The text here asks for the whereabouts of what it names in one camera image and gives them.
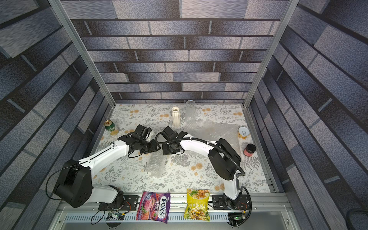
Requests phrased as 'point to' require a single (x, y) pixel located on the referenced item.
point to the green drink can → (109, 125)
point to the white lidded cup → (244, 131)
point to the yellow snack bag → (197, 203)
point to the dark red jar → (249, 150)
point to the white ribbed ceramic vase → (176, 117)
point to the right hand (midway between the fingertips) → (164, 151)
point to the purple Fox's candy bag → (154, 206)
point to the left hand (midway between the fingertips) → (159, 147)
